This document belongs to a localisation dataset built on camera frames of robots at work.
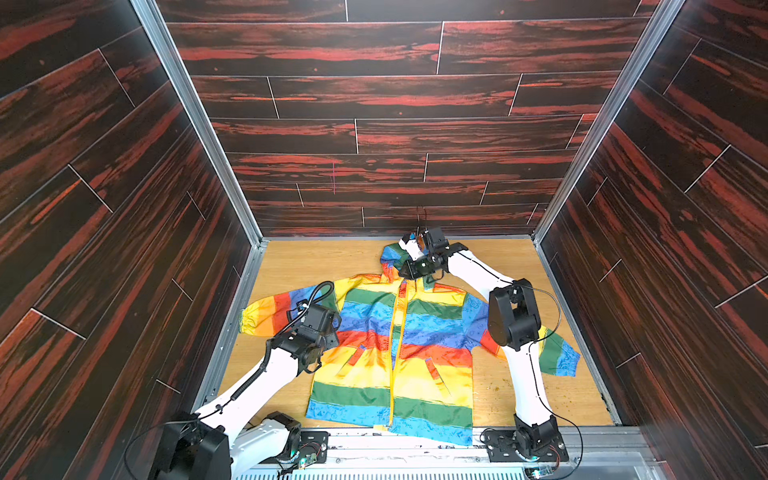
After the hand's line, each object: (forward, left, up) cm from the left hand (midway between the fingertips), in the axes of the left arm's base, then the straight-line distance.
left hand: (329, 334), depth 86 cm
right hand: (+25, -23, -1) cm, 35 cm away
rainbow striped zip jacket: (-2, -23, -8) cm, 24 cm away
